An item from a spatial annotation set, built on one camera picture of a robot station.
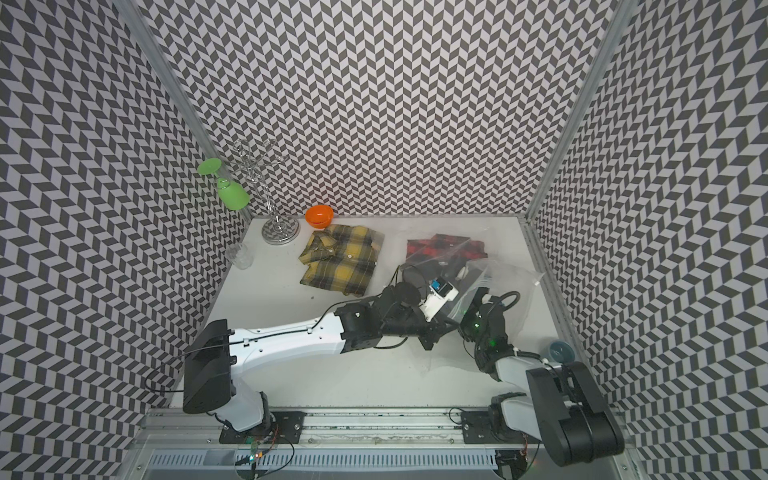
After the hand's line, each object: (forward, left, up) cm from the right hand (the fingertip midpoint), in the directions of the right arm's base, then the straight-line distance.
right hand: (447, 310), depth 89 cm
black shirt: (+8, -4, +9) cm, 13 cm away
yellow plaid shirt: (+20, +35, 0) cm, 40 cm away
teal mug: (-13, -29, +2) cm, 32 cm away
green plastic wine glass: (+33, +70, +18) cm, 80 cm away
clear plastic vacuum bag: (+7, -16, +8) cm, 19 cm away
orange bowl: (+41, +46, 0) cm, 61 cm away
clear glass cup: (+24, +73, -3) cm, 77 cm away
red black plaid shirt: (+25, -2, +1) cm, 25 cm away
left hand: (-13, +1, +17) cm, 22 cm away
